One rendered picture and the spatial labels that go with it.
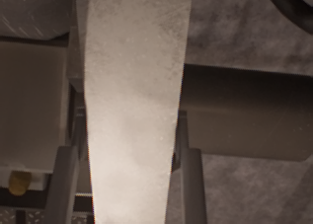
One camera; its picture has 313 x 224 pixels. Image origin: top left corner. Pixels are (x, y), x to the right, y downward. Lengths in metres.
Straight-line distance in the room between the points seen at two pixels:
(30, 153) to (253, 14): 0.94
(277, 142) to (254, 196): 1.24
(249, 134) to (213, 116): 0.03
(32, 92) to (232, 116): 0.15
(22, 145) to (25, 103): 0.03
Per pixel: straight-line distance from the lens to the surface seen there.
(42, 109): 0.37
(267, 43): 1.30
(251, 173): 1.57
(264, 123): 0.40
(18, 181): 0.90
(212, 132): 0.40
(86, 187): 0.28
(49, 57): 0.37
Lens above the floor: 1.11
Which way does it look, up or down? 54 degrees down
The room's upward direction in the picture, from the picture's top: 179 degrees clockwise
